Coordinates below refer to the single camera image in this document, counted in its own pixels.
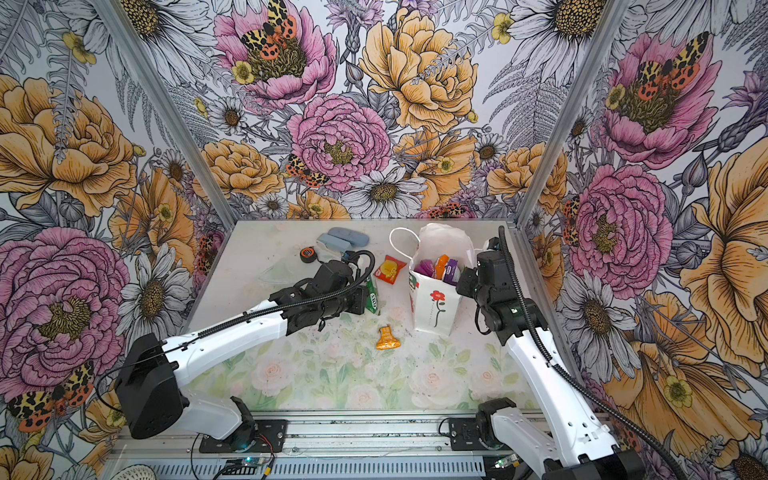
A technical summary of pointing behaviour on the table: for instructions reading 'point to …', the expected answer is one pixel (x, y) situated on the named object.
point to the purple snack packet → (425, 267)
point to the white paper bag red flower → (435, 302)
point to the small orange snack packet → (387, 341)
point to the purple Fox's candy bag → (452, 273)
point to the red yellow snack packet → (389, 269)
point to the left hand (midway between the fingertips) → (365, 301)
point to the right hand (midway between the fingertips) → (467, 282)
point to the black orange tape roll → (308, 254)
